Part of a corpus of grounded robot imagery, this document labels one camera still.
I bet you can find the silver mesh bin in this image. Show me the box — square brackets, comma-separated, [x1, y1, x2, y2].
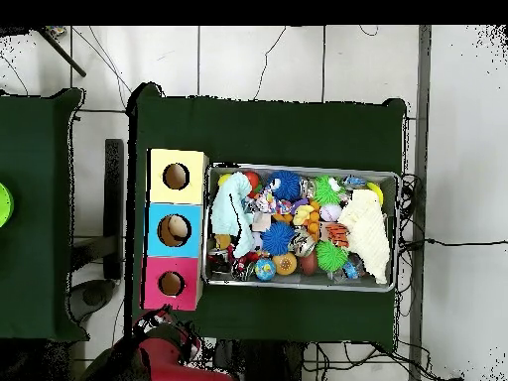
[200, 162, 401, 294]

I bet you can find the wooden box with three holes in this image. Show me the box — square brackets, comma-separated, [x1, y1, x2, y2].
[140, 148, 210, 312]

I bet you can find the mint green cloth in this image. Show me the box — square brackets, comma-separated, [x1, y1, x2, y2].
[210, 171, 255, 259]

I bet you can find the blue spiky ball with eyes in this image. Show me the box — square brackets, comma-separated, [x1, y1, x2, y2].
[266, 170, 304, 202]

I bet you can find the yellow duck plush toy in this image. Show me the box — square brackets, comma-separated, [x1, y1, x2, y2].
[292, 203, 316, 226]

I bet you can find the globe print ball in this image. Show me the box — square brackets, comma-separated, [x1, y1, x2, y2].
[254, 257, 278, 283]

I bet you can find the green spiky ball with eyes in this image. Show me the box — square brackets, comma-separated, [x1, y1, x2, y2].
[313, 175, 345, 206]

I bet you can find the white baseball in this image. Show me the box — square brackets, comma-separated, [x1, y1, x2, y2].
[319, 203, 343, 222]

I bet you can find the dark green tablecloth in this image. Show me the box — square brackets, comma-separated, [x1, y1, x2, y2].
[0, 87, 89, 342]
[125, 81, 408, 352]

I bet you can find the orange tiger plush toy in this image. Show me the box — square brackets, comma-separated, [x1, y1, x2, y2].
[324, 222, 350, 249]

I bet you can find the cream knitted cloth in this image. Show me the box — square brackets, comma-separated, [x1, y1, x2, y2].
[337, 189, 391, 286]

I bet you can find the black flat panel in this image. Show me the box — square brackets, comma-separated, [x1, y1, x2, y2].
[103, 138, 125, 281]

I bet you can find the dark grey rounded base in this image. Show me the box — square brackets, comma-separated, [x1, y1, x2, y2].
[68, 279, 116, 322]

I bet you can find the black tripod leg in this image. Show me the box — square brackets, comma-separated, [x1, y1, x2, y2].
[37, 27, 87, 77]

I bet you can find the lime green object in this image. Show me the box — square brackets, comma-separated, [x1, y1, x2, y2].
[0, 182, 15, 228]

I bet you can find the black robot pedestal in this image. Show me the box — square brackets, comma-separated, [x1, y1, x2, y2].
[215, 339, 307, 381]

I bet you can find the black cable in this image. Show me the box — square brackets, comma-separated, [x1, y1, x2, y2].
[398, 236, 508, 249]

